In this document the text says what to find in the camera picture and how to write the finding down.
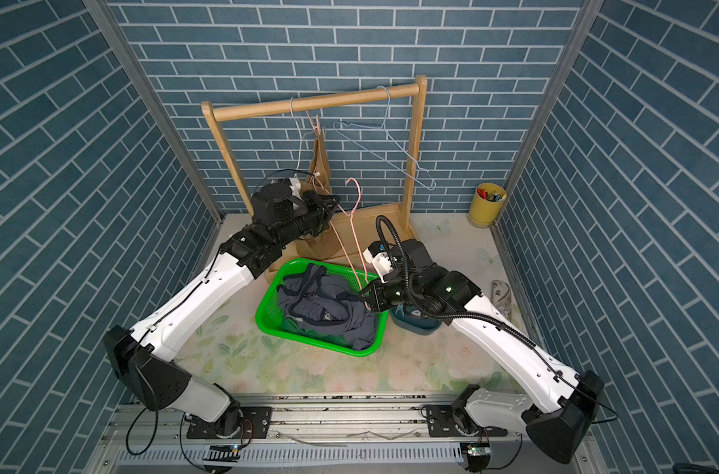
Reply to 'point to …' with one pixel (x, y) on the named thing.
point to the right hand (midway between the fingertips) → (363, 296)
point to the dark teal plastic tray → (414, 322)
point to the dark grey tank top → (321, 303)
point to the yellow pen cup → (486, 202)
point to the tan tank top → (325, 246)
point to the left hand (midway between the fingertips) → (352, 197)
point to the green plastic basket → (269, 315)
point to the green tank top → (289, 324)
